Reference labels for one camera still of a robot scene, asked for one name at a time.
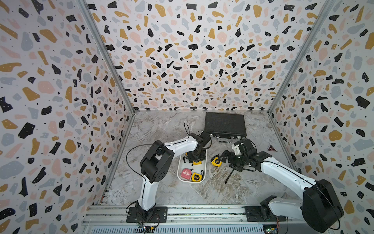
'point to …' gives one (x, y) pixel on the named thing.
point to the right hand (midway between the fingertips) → (223, 161)
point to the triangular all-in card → (271, 148)
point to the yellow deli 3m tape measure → (195, 163)
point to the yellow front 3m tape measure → (196, 177)
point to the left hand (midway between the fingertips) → (201, 160)
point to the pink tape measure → (186, 173)
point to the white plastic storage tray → (183, 163)
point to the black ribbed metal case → (225, 126)
